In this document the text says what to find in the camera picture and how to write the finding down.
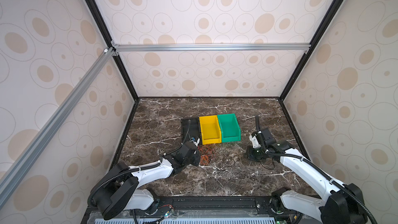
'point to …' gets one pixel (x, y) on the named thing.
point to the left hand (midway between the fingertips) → (203, 152)
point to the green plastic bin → (230, 131)
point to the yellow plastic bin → (210, 130)
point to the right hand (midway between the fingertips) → (245, 155)
